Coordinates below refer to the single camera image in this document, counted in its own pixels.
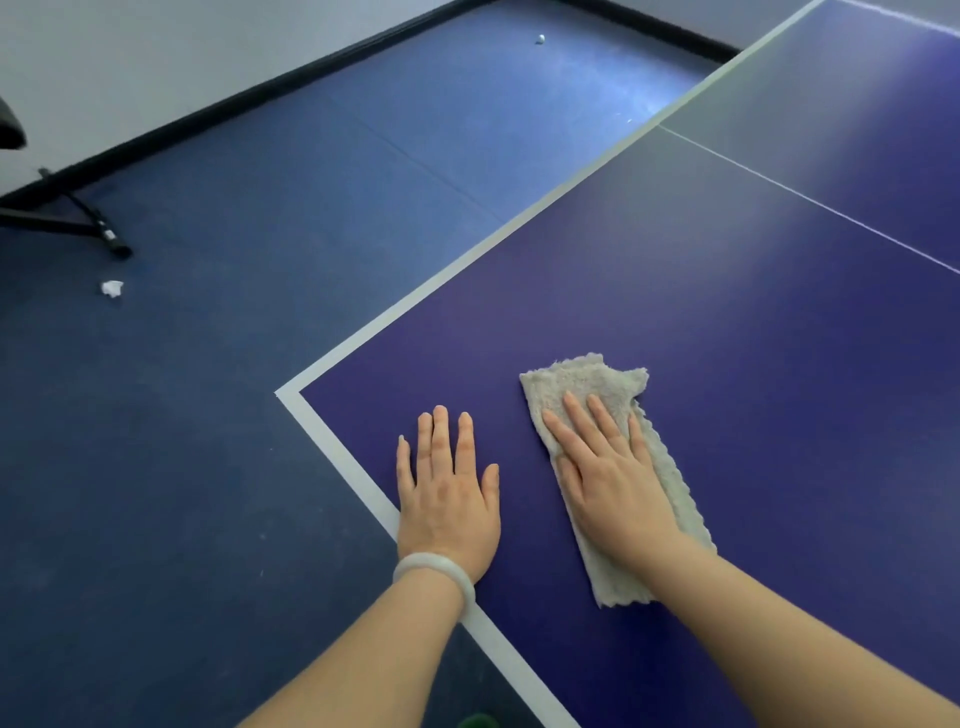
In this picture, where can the person's right hand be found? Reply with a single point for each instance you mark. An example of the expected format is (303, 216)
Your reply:
(615, 495)

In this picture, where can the white jade bangle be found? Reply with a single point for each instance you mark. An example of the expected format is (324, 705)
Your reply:
(431, 561)

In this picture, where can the person's left hand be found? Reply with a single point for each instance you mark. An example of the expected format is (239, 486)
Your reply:
(446, 510)

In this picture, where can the grey cleaning cloth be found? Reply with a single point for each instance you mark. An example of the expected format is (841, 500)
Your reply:
(577, 371)

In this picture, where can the green left slipper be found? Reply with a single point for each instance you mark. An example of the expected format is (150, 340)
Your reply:
(476, 721)

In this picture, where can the crumpled white paper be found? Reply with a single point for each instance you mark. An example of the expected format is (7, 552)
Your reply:
(112, 289)

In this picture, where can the person's right forearm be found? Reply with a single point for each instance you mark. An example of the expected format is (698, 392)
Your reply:
(787, 645)

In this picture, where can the black exercise bench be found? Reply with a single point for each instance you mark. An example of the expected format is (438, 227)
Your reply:
(52, 217)

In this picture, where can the person's left forearm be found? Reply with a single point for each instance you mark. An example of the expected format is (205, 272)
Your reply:
(367, 660)

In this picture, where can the blue table tennis table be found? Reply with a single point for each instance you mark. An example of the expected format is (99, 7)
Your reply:
(712, 337)

